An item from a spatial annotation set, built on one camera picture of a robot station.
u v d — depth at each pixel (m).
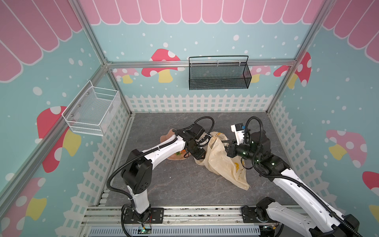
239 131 0.62
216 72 0.97
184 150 0.62
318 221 0.39
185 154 0.75
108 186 0.44
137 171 0.47
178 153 0.94
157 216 0.75
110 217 0.76
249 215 0.74
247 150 0.59
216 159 0.71
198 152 0.76
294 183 0.46
